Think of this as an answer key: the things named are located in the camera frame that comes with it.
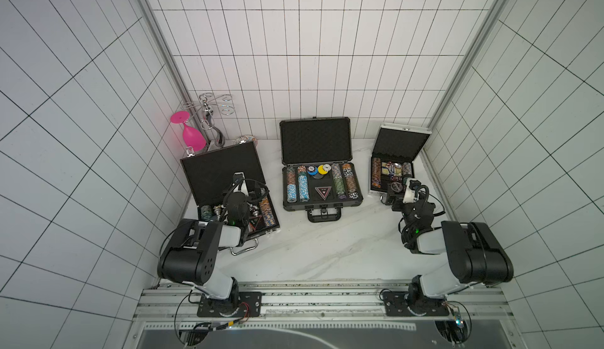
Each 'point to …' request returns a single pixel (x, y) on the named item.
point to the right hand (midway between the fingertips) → (404, 184)
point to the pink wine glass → (192, 138)
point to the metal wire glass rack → (208, 122)
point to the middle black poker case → (318, 173)
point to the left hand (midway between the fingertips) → (244, 185)
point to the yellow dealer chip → (321, 170)
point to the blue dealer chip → (312, 170)
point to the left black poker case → (209, 174)
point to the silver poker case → (392, 157)
